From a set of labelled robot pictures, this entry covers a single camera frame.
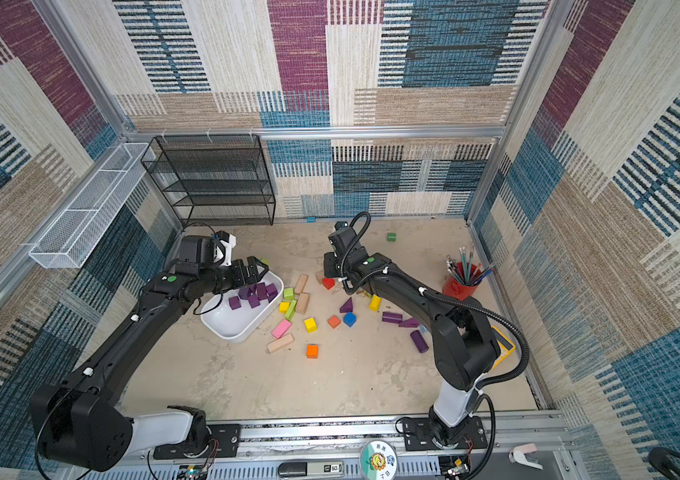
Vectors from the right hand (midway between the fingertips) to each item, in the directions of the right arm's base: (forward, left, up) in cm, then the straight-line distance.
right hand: (337, 264), depth 89 cm
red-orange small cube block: (-11, +1, -15) cm, 19 cm away
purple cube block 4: (-1, +25, -13) cm, 28 cm away
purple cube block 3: (-4, +27, -13) cm, 30 cm away
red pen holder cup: (-2, -38, -7) cm, 38 cm away
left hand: (-6, +21, +6) cm, 23 cm away
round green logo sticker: (-47, -9, -6) cm, 48 cm away
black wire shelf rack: (+35, +44, +4) cm, 57 cm away
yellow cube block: (-13, +8, -13) cm, 20 cm away
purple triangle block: (-7, -3, -12) cm, 15 cm away
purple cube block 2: (-1, +22, -13) cm, 25 cm away
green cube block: (-3, +16, -12) cm, 20 cm away
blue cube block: (-11, -3, -14) cm, 18 cm away
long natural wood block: (-17, +17, -15) cm, 28 cm away
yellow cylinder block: (-5, -12, -14) cm, 19 cm away
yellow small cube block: (-7, +17, -13) cm, 22 cm away
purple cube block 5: (-2, +30, -12) cm, 33 cm away
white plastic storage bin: (-12, +28, -12) cm, 33 cm away
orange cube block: (-20, +7, -15) cm, 26 cm away
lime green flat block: (-9, +15, -13) cm, 22 cm away
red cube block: (+2, +3, -13) cm, 14 cm away
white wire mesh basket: (-7, +62, +19) cm, 65 cm away
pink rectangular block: (-13, +17, -15) cm, 26 cm away
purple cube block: (-5, +33, -14) cm, 36 cm away
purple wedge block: (-12, -21, -14) cm, 28 cm away
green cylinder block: (+23, -20, -15) cm, 34 cm away
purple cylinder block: (-18, -24, -14) cm, 33 cm away
